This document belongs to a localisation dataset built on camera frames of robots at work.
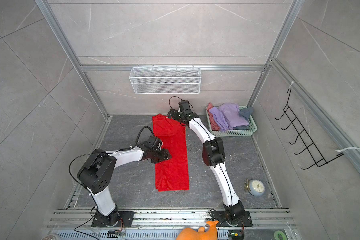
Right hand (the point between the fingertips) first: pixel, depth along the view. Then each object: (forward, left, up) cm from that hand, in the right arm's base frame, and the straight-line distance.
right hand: (172, 114), depth 104 cm
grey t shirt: (+2, -54, -2) cm, 54 cm away
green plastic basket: (-7, -58, -9) cm, 59 cm away
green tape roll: (-71, -54, -13) cm, 90 cm away
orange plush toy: (-69, -10, -6) cm, 70 cm away
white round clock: (-49, -46, -9) cm, 68 cm away
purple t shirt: (+1, -40, -4) cm, 41 cm away
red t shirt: (-39, 0, -12) cm, 41 cm away
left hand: (-27, +3, -10) cm, 29 cm away
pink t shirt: (-8, -30, -6) cm, 32 cm away
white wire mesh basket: (+16, +4, +17) cm, 24 cm away
